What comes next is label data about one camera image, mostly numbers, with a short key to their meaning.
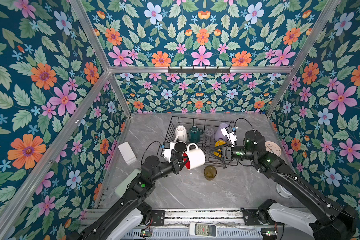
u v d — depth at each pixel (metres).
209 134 0.95
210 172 0.87
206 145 0.98
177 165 0.63
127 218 0.57
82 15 0.70
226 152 0.58
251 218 0.73
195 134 0.93
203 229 0.69
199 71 0.94
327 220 0.39
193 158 0.66
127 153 0.94
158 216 0.74
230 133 0.61
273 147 0.96
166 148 0.65
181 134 0.93
